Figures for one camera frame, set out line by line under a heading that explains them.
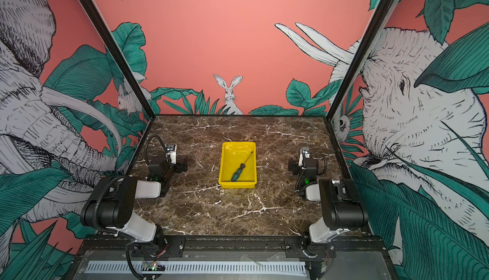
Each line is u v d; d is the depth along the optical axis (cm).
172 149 82
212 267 70
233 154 105
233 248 75
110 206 45
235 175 91
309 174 73
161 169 74
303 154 86
